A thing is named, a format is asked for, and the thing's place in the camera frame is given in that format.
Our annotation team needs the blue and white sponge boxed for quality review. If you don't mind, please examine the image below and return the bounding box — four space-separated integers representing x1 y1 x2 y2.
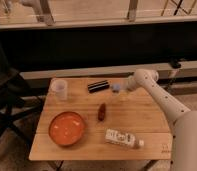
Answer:
111 84 121 93

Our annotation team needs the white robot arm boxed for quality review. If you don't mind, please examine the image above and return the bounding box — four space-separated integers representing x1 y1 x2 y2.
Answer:
124 69 197 171

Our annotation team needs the orange ceramic bowl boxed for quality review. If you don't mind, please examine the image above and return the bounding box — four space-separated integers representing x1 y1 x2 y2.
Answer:
48 111 86 146

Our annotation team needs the black rectangular case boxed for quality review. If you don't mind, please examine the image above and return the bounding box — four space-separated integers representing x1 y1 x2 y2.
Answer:
87 80 110 93

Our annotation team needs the small red-brown bottle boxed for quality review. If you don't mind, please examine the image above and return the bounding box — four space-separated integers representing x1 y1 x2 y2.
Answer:
98 103 106 121

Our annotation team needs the plastic bottle with white label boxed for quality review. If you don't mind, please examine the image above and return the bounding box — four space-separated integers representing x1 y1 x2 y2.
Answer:
105 129 145 148

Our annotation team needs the wooden table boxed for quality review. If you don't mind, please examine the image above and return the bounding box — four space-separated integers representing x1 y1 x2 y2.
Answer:
29 78 172 161

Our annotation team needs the clear plastic cup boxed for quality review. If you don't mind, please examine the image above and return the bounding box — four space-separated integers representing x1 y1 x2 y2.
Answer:
51 79 68 100

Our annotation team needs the black chair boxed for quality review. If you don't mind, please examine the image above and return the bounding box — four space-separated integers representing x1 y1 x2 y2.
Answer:
0 6 46 151

